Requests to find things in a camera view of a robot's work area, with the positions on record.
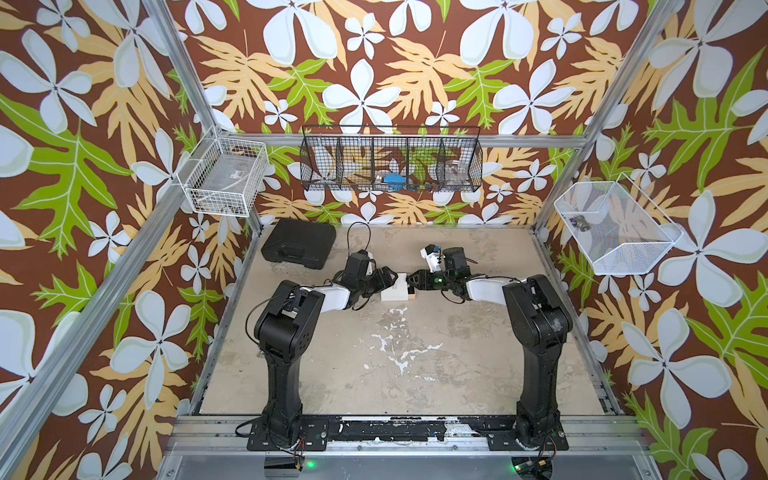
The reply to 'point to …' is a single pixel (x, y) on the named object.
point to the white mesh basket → (615, 226)
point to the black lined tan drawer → (411, 292)
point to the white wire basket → (223, 174)
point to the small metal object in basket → (580, 221)
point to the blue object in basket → (396, 180)
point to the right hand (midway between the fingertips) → (410, 277)
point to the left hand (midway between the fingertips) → (393, 274)
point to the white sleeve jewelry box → (399, 292)
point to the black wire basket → (391, 158)
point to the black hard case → (300, 241)
